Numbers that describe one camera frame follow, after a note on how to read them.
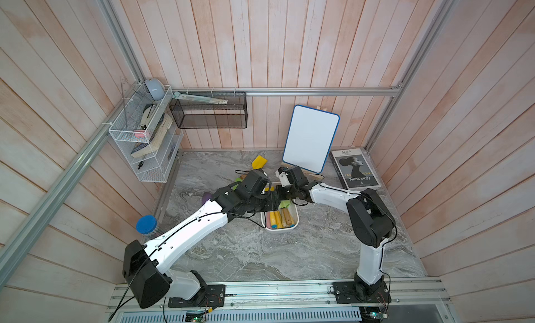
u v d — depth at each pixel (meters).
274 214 0.90
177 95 0.91
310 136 0.91
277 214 0.90
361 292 0.65
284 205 0.93
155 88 0.82
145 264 0.39
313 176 0.98
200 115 1.07
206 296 0.72
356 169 1.07
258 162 1.14
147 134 0.72
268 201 0.65
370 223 0.51
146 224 0.71
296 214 0.88
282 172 0.87
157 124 0.80
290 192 0.82
